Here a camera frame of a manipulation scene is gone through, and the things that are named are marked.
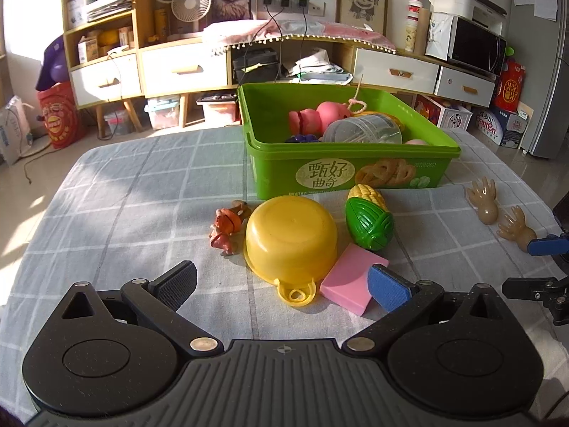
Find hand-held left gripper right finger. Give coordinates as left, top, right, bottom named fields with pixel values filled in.
left=342, top=263, right=512, bottom=353

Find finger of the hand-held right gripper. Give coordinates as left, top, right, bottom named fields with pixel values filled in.
left=502, top=276, right=569, bottom=327
left=529, top=233, right=569, bottom=257

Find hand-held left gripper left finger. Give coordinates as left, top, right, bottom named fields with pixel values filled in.
left=60, top=260, right=225, bottom=357

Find tan rubber hand toy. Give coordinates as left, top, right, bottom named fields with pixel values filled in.
left=497, top=205, right=538, bottom=252
left=465, top=177, right=501, bottom=225

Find green plastic box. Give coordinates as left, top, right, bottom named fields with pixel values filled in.
left=237, top=82, right=462, bottom=201

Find clear cotton swab container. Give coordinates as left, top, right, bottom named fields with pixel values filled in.
left=322, top=113, right=403, bottom=145

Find orange plastic toy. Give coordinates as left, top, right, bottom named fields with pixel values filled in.
left=362, top=111, right=406, bottom=132

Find pink rubber pig toy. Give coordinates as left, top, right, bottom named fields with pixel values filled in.
left=288, top=101, right=350, bottom=137

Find pink rectangular block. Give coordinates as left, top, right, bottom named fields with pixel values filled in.
left=319, top=244, right=390, bottom=317

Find toy corn cob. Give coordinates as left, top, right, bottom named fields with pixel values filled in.
left=345, top=184, right=395, bottom=252

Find brown toy figure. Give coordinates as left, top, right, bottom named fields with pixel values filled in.
left=209, top=201, right=252, bottom=256

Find printed cardboard box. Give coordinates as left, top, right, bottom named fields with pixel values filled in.
left=471, top=107, right=528, bottom=149

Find yellow plastic bowl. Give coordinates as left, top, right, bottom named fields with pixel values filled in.
left=243, top=196, right=339, bottom=307

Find red gift box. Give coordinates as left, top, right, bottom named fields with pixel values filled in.
left=493, top=59, right=526, bottom=112

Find grey refrigerator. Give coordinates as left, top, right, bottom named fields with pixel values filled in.
left=506, top=0, right=569, bottom=159

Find white drawer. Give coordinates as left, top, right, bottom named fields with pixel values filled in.
left=353, top=48, right=441, bottom=95
left=140, top=40, right=232, bottom=97
left=70, top=53, right=144, bottom=108
left=435, top=67, right=496, bottom=109

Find clear storage box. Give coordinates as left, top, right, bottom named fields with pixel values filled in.
left=103, top=107, right=135, bottom=137
left=144, top=95, right=181, bottom=131
left=197, top=93, right=241, bottom=126

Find black microwave oven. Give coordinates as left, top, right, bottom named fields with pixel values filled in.
left=447, top=15, right=508, bottom=76

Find red paper bag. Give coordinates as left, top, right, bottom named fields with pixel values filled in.
left=36, top=81, right=85, bottom=150

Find white sack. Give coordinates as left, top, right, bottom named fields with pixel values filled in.
left=0, top=95, right=34, bottom=166

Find black box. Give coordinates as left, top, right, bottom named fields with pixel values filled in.
left=232, top=47, right=281, bottom=85

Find white printer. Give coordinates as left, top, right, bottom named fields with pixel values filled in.
left=433, top=0, right=508, bottom=21

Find white folded clothes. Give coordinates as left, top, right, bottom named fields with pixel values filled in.
left=284, top=49, right=355, bottom=86

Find white printed cup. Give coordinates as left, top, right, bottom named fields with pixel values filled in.
left=404, top=2, right=421, bottom=52

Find purple bag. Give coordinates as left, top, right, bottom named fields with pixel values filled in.
left=36, top=33, right=73, bottom=92

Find pink tasselled cloth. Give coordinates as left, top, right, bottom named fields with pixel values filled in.
left=203, top=20, right=399, bottom=57

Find wooden cabinet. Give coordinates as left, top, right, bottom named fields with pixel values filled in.
left=61, top=0, right=508, bottom=139

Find stack of papers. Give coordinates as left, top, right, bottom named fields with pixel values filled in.
left=84, top=0, right=134, bottom=23

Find black floor cable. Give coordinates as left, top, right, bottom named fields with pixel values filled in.
left=22, top=138, right=54, bottom=185

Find wall power strip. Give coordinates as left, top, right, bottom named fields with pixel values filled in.
left=262, top=0, right=325, bottom=17

